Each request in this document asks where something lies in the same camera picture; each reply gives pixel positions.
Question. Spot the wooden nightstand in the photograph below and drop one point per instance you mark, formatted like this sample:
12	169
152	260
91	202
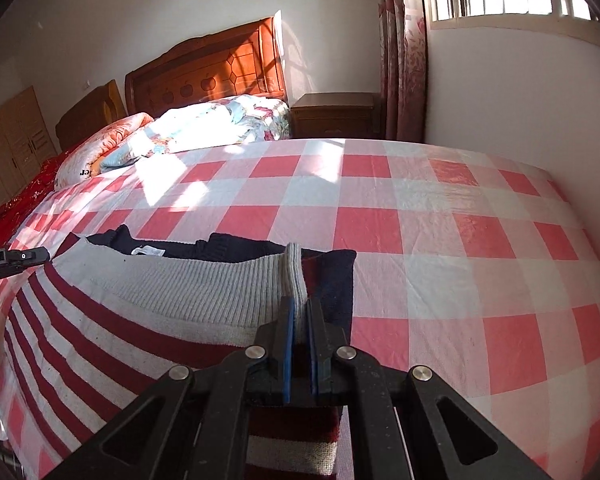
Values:
335	115

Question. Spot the red grey striped sweater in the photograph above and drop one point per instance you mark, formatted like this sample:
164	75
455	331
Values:
180	285

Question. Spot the orange floral pillow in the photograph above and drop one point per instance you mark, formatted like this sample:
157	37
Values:
90	152

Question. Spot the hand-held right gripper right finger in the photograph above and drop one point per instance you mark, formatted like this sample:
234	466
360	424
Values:
313	355

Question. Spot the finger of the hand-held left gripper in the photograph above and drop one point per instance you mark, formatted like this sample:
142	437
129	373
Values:
27	255

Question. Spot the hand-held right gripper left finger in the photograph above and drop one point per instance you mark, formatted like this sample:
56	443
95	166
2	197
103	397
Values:
288	345

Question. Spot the bed with pink checked sheet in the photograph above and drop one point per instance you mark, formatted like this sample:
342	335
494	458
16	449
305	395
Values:
430	260

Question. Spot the small plain wooden headboard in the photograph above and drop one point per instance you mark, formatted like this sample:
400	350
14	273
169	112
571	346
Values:
87	115

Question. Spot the light wooden wardrobe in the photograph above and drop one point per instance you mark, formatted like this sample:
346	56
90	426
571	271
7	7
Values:
15	145

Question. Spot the pale patchwork quilt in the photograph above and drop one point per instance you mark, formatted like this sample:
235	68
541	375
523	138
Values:
220	120

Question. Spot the red floral blanket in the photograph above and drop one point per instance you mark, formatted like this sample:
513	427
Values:
25	195

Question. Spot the large carved wooden headboard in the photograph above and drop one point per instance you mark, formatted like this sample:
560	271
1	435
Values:
205	70

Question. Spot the pink floral curtain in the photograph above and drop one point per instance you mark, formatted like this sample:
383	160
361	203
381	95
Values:
402	60

